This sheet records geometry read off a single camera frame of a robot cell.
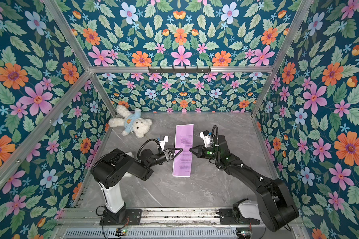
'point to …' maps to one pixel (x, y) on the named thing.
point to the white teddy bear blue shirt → (131, 122)
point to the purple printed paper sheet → (184, 139)
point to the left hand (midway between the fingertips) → (182, 151)
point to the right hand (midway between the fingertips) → (193, 146)
